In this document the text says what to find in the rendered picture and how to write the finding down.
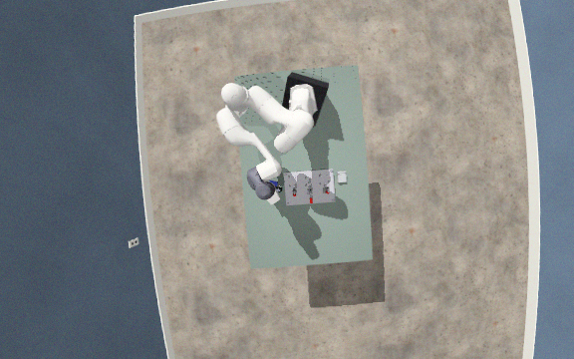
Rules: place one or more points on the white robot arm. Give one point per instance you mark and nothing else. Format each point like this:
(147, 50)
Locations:
(297, 123)

